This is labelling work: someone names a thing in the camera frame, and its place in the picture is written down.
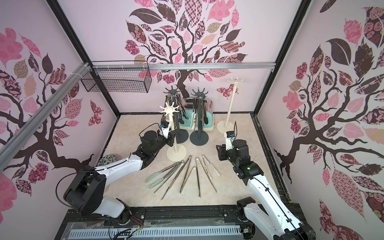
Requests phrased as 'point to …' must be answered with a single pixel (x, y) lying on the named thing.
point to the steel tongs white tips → (194, 122)
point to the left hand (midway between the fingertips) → (178, 132)
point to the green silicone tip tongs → (176, 166)
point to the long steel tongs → (181, 165)
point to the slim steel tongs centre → (186, 174)
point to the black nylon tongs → (205, 119)
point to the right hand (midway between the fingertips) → (221, 144)
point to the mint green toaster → (189, 105)
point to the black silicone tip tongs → (185, 115)
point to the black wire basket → (117, 76)
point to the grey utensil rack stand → (181, 134)
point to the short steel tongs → (189, 178)
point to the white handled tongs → (206, 169)
